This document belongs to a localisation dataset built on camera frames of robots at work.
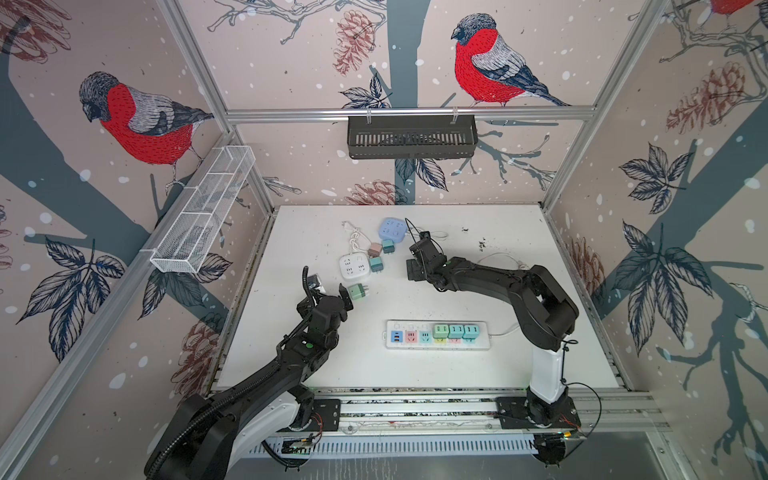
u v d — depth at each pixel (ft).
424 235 2.86
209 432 1.32
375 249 3.50
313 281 2.39
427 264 2.44
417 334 2.80
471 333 2.66
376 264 3.33
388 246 3.51
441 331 2.67
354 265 3.30
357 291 3.11
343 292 2.58
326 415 2.40
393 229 3.74
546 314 1.66
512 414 2.39
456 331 2.66
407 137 3.45
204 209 2.60
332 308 2.09
